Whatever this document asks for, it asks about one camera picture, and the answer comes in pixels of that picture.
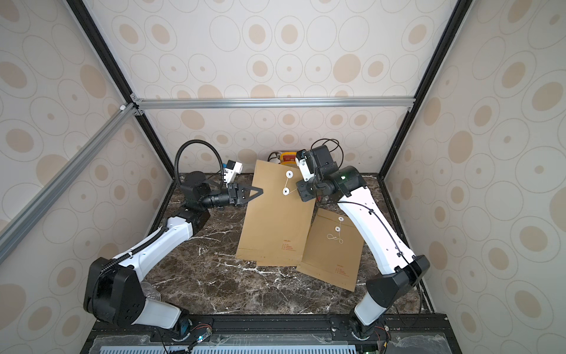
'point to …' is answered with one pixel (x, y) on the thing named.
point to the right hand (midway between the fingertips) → (302, 188)
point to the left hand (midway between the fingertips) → (264, 197)
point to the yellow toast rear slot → (288, 158)
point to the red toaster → (288, 158)
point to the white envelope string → (286, 191)
